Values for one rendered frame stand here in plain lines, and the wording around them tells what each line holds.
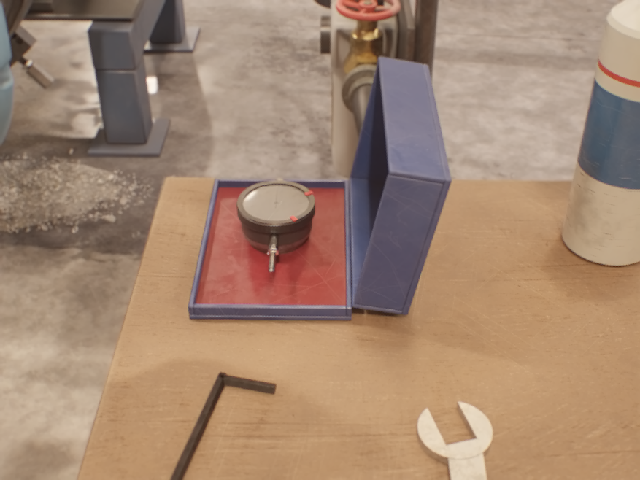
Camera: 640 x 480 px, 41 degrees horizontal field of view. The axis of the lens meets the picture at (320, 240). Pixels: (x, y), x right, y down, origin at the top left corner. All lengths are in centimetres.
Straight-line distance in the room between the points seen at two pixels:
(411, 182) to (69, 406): 78
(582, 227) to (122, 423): 35
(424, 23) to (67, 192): 87
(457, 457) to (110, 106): 129
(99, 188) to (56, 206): 9
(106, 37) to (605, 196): 116
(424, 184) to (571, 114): 138
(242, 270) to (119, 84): 108
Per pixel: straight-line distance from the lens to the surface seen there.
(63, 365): 127
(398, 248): 54
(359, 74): 93
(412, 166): 52
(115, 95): 167
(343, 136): 112
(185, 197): 71
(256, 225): 61
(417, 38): 94
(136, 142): 171
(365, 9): 97
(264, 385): 53
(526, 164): 168
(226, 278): 61
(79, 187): 162
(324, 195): 69
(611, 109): 59
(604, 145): 61
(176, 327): 58
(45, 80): 145
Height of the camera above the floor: 86
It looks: 37 degrees down
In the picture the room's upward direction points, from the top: straight up
